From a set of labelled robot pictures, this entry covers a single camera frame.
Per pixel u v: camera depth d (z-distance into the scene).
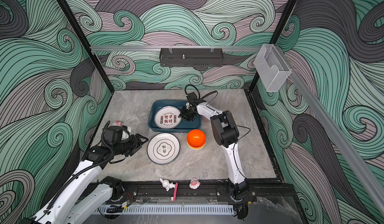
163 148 0.88
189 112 0.88
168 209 0.70
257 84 1.15
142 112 1.04
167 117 1.04
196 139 0.86
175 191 0.70
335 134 0.51
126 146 0.65
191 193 0.74
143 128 0.93
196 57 0.95
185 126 0.94
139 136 0.71
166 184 0.74
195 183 0.74
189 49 0.95
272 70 0.78
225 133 0.59
